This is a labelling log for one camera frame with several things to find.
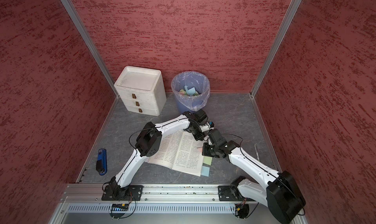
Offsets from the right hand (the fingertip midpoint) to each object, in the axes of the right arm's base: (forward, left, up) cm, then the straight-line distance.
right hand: (202, 153), depth 83 cm
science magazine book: (+4, +14, -4) cm, 15 cm away
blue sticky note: (-8, -1, -6) cm, 10 cm away
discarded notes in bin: (+41, +6, +10) cm, 43 cm away
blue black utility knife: (-4, +57, 0) cm, 57 cm away
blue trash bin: (+25, +12, +12) cm, 30 cm away
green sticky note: (-2, -3, -5) cm, 6 cm away
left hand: (+11, +1, -5) cm, 12 cm away
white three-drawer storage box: (+34, +37, +19) cm, 54 cm away
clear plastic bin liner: (+46, +5, +17) cm, 49 cm away
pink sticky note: (+2, +1, 0) cm, 3 cm away
